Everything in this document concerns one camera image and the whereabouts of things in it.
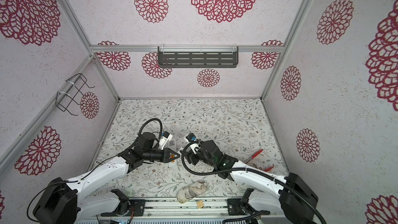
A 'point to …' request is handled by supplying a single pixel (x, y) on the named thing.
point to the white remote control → (172, 144)
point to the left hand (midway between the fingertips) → (178, 158)
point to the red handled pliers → (256, 154)
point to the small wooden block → (200, 204)
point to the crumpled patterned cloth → (190, 191)
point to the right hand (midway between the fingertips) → (185, 144)
